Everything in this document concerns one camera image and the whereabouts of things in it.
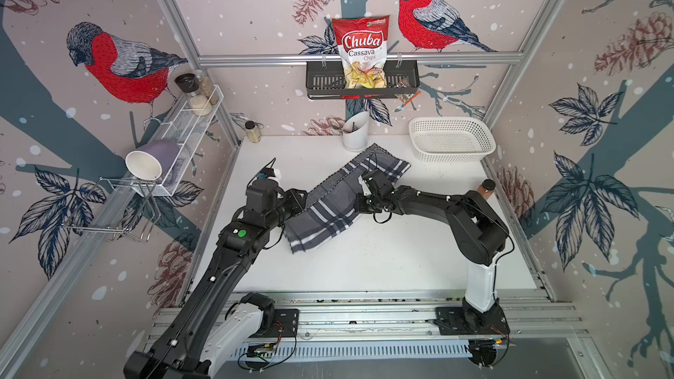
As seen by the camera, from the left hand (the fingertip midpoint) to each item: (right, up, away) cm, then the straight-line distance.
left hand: (309, 186), depth 73 cm
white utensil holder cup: (+15, +19, +35) cm, 42 cm away
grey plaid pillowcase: (+6, -10, +26) cm, 28 cm away
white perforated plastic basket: (+61, +17, +50) cm, 80 cm away
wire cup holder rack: (-41, -3, -15) cm, 44 cm away
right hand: (+13, -9, +23) cm, 28 cm away
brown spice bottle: (+62, -3, +20) cm, 65 cm away
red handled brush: (+32, +29, +17) cm, 47 cm away
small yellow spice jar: (-32, +21, +45) cm, 59 cm away
